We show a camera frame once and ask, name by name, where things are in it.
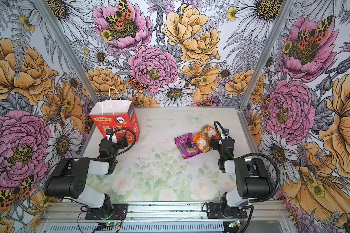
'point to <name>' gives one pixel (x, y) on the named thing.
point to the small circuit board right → (233, 224)
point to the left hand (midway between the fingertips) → (118, 138)
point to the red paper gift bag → (118, 115)
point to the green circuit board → (110, 224)
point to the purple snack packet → (187, 145)
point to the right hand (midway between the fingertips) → (219, 139)
